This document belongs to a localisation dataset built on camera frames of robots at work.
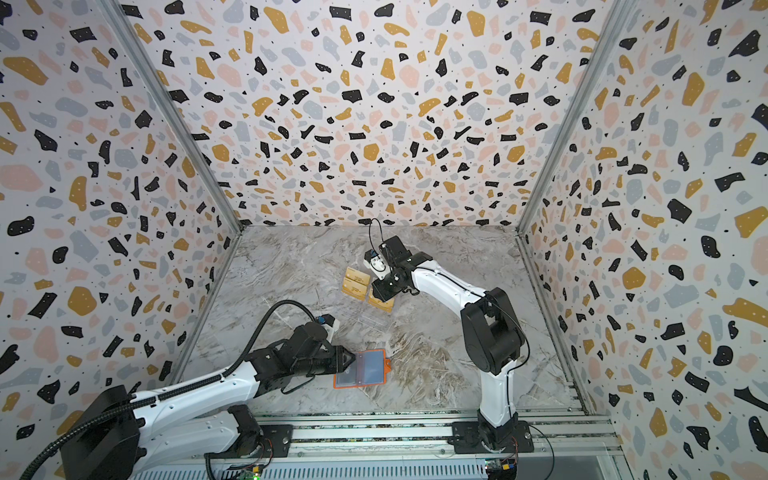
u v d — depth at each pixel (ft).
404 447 2.41
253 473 2.30
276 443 2.40
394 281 2.26
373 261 2.72
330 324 2.50
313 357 2.17
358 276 3.11
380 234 4.11
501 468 2.35
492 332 1.67
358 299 3.24
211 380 1.65
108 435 1.29
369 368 2.79
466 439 2.44
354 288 3.12
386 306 3.06
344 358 2.58
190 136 3.04
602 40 2.50
